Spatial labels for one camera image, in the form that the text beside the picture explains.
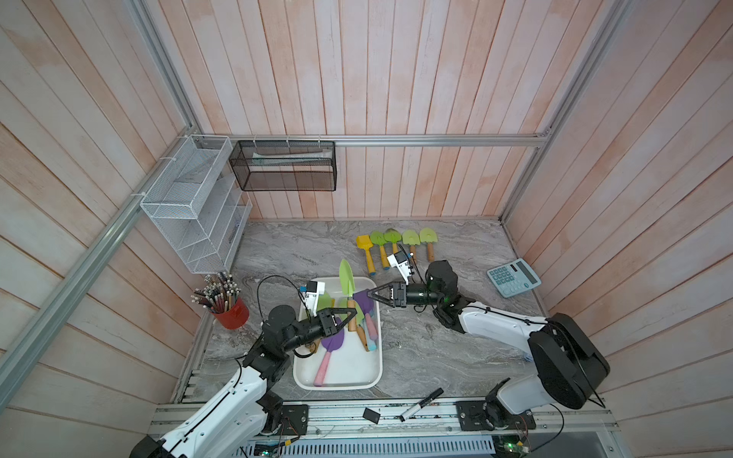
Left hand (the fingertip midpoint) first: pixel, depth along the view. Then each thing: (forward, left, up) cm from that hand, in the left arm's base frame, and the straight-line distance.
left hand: (354, 318), depth 72 cm
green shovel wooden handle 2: (+45, -29, -19) cm, 57 cm away
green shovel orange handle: (+44, -14, -18) cm, 49 cm away
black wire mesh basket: (+58, +27, +6) cm, 64 cm away
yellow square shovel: (+42, -3, -19) cm, 46 cm away
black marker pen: (-14, -22, -18) cm, 32 cm away
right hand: (+6, -4, +1) cm, 7 cm away
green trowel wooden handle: (+1, -2, -17) cm, 17 cm away
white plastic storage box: (-4, +1, -21) cm, 21 cm away
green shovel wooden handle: (+44, -22, -19) cm, 53 cm away
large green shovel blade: (+14, +10, -17) cm, 24 cm away
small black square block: (-19, -5, -20) cm, 28 cm away
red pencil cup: (+6, +37, -13) cm, 40 cm away
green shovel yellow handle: (+42, -9, -17) cm, 46 cm away
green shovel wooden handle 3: (+8, +2, +4) cm, 9 cm away
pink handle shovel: (0, +7, -18) cm, 20 cm away
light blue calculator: (+24, -57, -18) cm, 64 cm away
